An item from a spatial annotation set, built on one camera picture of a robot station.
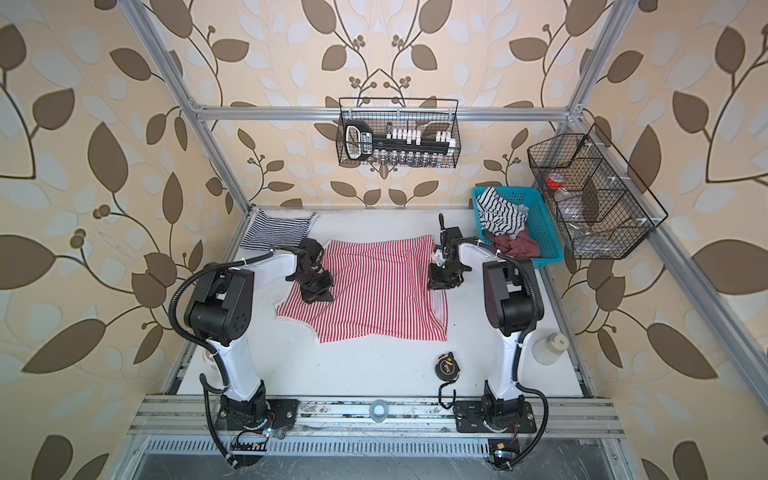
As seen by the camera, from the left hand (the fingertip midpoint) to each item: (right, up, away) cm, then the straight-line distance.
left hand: (337, 294), depth 95 cm
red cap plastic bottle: (+63, +33, -14) cm, 73 cm away
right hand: (+31, +1, +3) cm, 31 cm away
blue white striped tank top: (-30, +21, +17) cm, 40 cm away
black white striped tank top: (+57, +26, +16) cm, 65 cm away
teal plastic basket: (+71, +24, +14) cm, 76 cm away
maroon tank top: (+62, +15, +6) cm, 65 cm away
